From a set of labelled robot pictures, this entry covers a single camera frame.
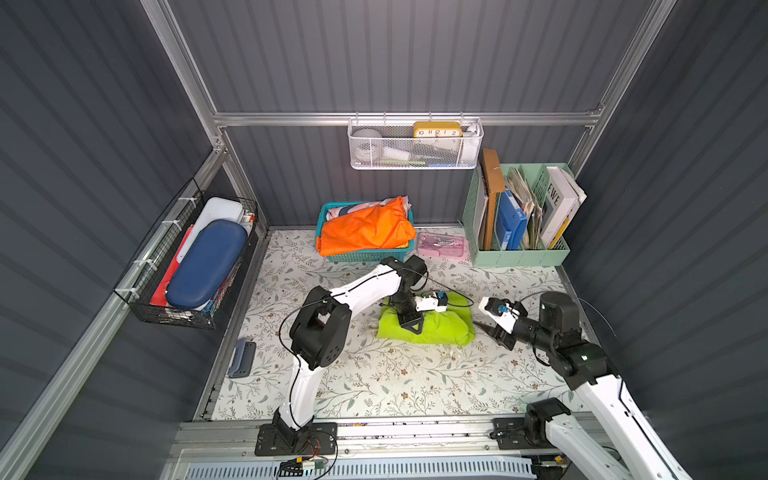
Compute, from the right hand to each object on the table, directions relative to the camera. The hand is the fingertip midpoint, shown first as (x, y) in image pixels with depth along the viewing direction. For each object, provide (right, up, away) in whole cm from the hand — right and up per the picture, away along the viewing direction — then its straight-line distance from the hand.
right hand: (491, 307), depth 74 cm
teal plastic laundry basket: (-32, +13, +31) cm, 46 cm away
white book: (+31, +32, +20) cm, 49 cm away
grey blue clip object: (-67, -17, +10) cm, 70 cm away
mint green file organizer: (+33, +13, +32) cm, 48 cm away
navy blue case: (-67, +11, -7) cm, 68 cm away
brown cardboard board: (+6, +34, +13) cm, 37 cm away
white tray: (-72, +25, +5) cm, 76 cm away
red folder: (-76, +4, -9) cm, 77 cm away
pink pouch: (-5, +17, +42) cm, 45 cm away
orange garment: (-27, +23, +28) cm, 46 cm away
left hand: (-17, -9, +14) cm, 24 cm away
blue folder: (+15, +24, +25) cm, 38 cm away
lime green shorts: (-7, -7, +10) cm, 14 cm away
